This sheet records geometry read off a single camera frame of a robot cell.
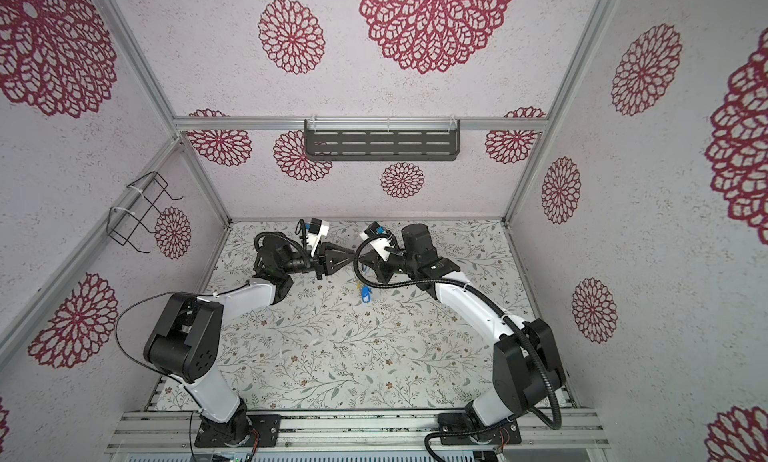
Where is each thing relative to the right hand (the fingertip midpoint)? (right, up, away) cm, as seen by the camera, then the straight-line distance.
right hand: (363, 252), depth 79 cm
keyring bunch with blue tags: (0, -12, +7) cm, 14 cm away
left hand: (-3, -2, +1) cm, 3 cm away
